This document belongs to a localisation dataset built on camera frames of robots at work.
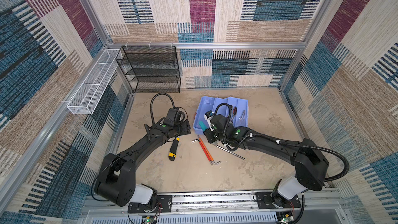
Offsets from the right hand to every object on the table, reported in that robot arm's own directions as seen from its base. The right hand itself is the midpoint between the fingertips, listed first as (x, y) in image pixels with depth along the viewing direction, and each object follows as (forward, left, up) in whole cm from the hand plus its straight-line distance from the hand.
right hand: (208, 132), depth 84 cm
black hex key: (-6, -13, -12) cm, 18 cm away
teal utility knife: (+2, +3, +2) cm, 5 cm away
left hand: (+6, +12, -1) cm, 13 cm away
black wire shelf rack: (+49, +38, +5) cm, 62 cm away
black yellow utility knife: (-7, +20, -11) cm, 24 cm away
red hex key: (+2, +7, -12) cm, 14 cm away
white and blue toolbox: (+15, -17, -1) cm, 23 cm away
